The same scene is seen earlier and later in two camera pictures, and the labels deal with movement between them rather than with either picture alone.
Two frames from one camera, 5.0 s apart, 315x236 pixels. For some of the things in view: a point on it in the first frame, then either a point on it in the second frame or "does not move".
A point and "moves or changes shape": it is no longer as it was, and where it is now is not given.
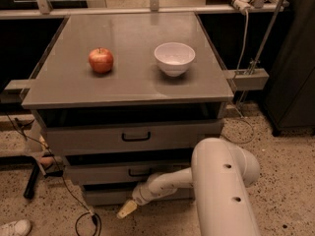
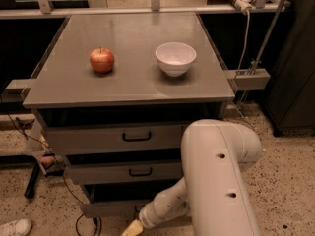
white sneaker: x=20 y=227 does not move
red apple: x=100 y=60 does not move
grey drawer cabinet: x=125 y=96 does not move
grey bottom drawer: x=124 y=192 moves or changes shape
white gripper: x=141 y=194 -> x=150 y=217
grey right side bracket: x=248 y=79 does not move
